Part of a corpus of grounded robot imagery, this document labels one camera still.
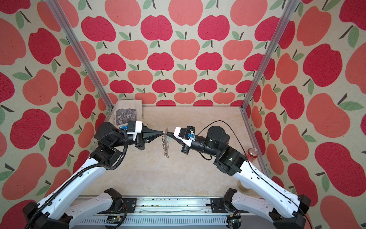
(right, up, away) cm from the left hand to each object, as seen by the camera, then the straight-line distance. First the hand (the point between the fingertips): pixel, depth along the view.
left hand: (162, 137), depth 55 cm
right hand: (+3, +1, +1) cm, 4 cm away
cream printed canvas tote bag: (-36, +14, +53) cm, 66 cm away
